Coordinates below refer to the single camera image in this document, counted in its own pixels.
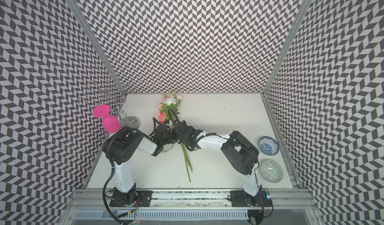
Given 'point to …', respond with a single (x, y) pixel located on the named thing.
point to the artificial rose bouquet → (170, 101)
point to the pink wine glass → (110, 123)
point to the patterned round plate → (271, 171)
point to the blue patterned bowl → (268, 145)
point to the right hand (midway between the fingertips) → (188, 133)
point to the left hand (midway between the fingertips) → (185, 131)
